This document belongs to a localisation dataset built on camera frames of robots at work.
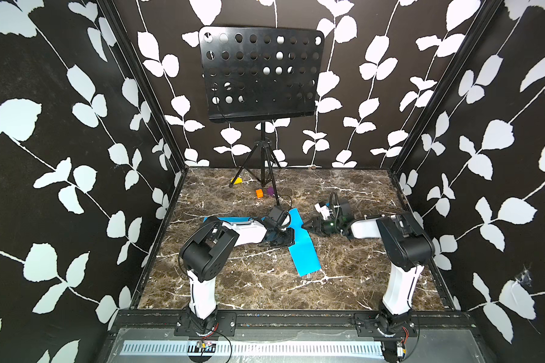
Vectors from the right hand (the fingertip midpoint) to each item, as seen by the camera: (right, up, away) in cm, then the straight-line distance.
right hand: (304, 226), depth 95 cm
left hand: (-3, -6, -2) cm, 7 cm away
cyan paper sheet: (-31, +2, +7) cm, 32 cm away
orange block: (-20, +13, +13) cm, 28 cm away
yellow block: (-31, +20, +19) cm, 42 cm away
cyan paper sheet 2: (0, -11, -3) cm, 11 cm away
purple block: (-15, +15, +12) cm, 24 cm away
